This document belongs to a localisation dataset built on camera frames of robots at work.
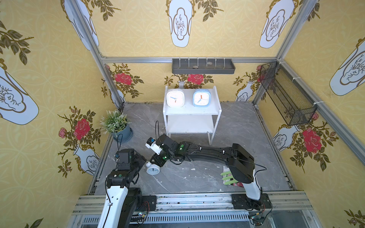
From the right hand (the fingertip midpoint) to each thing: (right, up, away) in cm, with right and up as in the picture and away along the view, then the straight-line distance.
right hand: (151, 164), depth 77 cm
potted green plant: (-22, +22, +7) cm, 32 cm away
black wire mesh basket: (+81, +33, +7) cm, 88 cm away
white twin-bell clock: (0, -4, +3) cm, 5 cm away
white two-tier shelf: (+21, +24, +13) cm, 34 cm away
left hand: (-5, +2, +4) cm, 7 cm away
